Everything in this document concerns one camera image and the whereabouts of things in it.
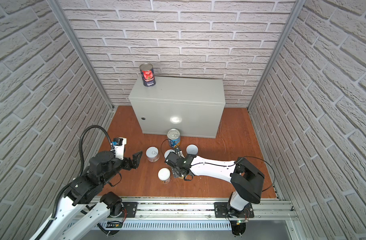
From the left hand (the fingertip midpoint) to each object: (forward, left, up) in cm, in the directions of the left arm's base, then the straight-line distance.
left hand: (135, 149), depth 70 cm
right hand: (-3, -22, -18) cm, 28 cm away
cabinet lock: (+25, +1, -6) cm, 25 cm away
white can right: (+8, -29, -17) cm, 34 cm away
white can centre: (+7, -14, -18) cm, 23 cm away
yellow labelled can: (-7, -22, -21) cm, 32 cm away
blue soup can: (+14, -18, -12) cm, 26 cm away
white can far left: (+6, -5, -17) cm, 19 cm away
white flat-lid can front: (-8, -13, -15) cm, 22 cm away
